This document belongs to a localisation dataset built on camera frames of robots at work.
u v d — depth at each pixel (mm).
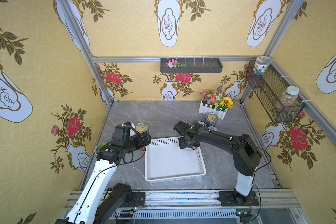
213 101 976
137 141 652
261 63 844
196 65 924
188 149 857
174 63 875
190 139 631
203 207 721
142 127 924
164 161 894
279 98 682
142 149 662
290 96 649
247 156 473
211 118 976
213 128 972
